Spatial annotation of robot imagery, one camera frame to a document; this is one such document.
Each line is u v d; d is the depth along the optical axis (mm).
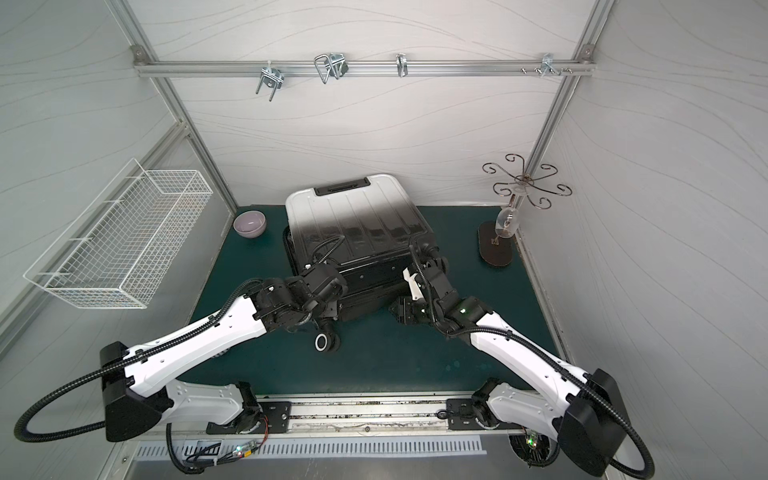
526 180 854
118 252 686
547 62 764
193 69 781
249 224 1117
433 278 594
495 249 1072
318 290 541
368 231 820
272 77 784
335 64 765
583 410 391
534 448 716
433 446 703
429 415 750
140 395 404
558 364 441
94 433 434
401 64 781
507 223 923
